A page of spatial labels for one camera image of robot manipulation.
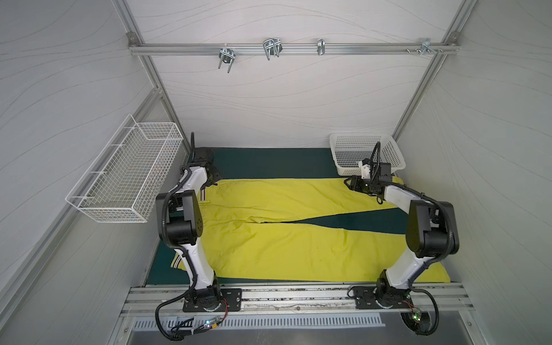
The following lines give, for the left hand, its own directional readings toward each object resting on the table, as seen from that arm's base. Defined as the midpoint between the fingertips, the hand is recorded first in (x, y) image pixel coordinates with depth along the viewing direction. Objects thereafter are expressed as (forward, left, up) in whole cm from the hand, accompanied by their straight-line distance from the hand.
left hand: (212, 177), depth 98 cm
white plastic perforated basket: (+21, -67, -1) cm, 71 cm away
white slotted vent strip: (-54, -6, -9) cm, 55 cm away
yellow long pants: (-29, -16, -9) cm, 34 cm away
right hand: (0, -65, 0) cm, 65 cm away
